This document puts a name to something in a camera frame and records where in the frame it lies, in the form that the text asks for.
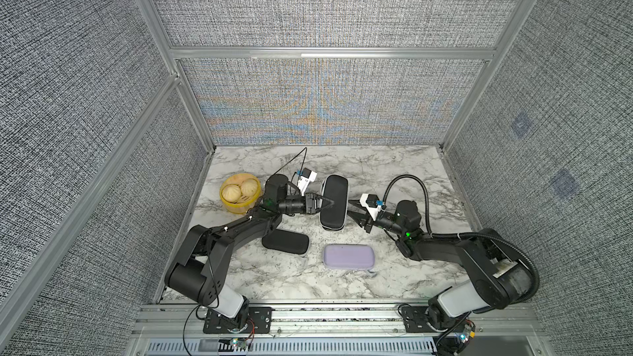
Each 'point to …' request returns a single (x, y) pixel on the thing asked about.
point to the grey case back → (335, 217)
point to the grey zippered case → (287, 241)
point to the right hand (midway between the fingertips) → (348, 199)
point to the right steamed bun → (249, 187)
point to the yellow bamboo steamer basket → (244, 203)
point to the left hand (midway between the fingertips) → (335, 203)
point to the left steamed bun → (232, 193)
